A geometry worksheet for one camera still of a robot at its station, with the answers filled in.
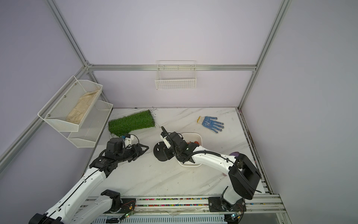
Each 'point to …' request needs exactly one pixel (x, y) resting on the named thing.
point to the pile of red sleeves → (195, 142)
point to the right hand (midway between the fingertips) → (166, 150)
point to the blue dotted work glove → (208, 122)
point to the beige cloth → (79, 111)
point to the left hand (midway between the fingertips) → (146, 151)
